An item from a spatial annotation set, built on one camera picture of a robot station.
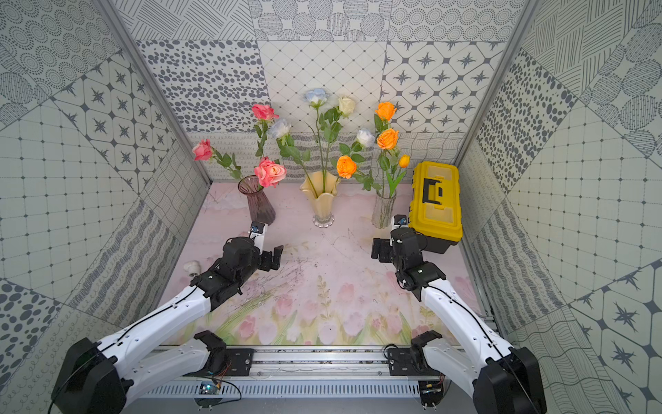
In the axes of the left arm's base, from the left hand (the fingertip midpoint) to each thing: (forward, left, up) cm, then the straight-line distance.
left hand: (267, 239), depth 82 cm
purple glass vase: (+20, +9, -8) cm, 23 cm away
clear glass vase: (+19, -40, -8) cm, 45 cm away
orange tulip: (+23, -45, +14) cm, 52 cm away
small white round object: (-4, +29, -14) cm, 33 cm away
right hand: (+1, -40, -3) cm, 40 cm away
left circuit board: (-38, +13, -19) cm, 44 cm away
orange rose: (+15, -25, +18) cm, 35 cm away
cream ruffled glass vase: (+16, -17, -1) cm, 23 cm away
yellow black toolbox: (+14, -57, 0) cm, 59 cm away
